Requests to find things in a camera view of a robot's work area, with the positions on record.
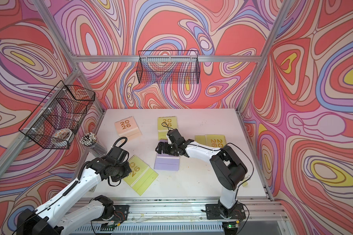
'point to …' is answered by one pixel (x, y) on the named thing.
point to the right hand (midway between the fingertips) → (162, 154)
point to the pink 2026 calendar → (127, 128)
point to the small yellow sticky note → (245, 183)
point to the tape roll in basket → (63, 134)
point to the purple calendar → (166, 162)
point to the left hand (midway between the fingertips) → (132, 172)
